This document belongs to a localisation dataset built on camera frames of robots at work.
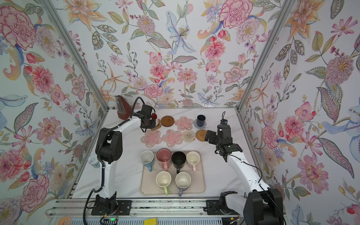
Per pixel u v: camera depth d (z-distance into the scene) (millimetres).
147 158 882
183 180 834
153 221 678
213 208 735
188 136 1037
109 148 577
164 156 872
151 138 1028
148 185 809
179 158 842
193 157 855
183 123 1109
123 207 735
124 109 1073
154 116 1034
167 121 1129
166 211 738
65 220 705
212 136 764
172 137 1037
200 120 1037
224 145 629
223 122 734
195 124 1102
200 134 1047
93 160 859
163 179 813
